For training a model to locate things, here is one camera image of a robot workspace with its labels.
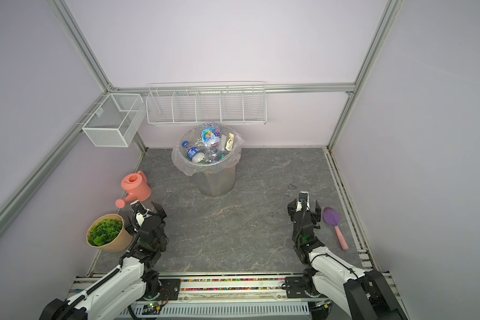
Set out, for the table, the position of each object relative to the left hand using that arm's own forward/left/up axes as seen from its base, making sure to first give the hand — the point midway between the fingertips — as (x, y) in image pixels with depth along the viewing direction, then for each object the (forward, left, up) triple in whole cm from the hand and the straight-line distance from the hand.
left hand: (142, 209), depth 80 cm
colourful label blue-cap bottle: (+24, -29, +13) cm, 40 cm away
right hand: (0, -69, -2) cm, 69 cm away
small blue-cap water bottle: (+17, -22, +14) cm, 31 cm away
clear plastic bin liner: (+13, -18, +13) cm, 25 cm away
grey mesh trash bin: (+15, -31, -5) cm, 35 cm away
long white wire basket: (+53, -43, +13) cm, 69 cm away
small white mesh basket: (+41, +17, +14) cm, 47 cm away
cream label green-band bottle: (+22, -37, +14) cm, 45 cm away
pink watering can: (+14, +7, -4) cm, 16 cm away
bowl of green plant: (-7, +12, -3) cm, 15 cm away
